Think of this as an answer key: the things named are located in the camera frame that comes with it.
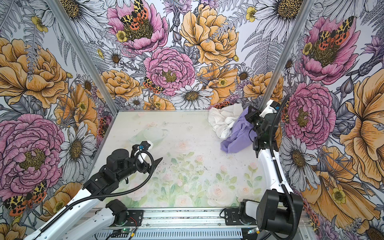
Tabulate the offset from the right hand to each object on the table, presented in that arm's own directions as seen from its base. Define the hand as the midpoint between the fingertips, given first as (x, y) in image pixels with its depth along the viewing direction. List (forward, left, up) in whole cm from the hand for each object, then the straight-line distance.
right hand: (246, 109), depth 77 cm
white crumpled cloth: (+17, +7, -26) cm, 32 cm away
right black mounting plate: (-42, +9, -33) cm, 54 cm away
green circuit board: (-47, +63, -35) cm, 86 cm away
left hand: (-18, +47, -12) cm, 52 cm away
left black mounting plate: (-41, +57, -32) cm, 77 cm away
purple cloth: (-5, 0, -15) cm, 16 cm away
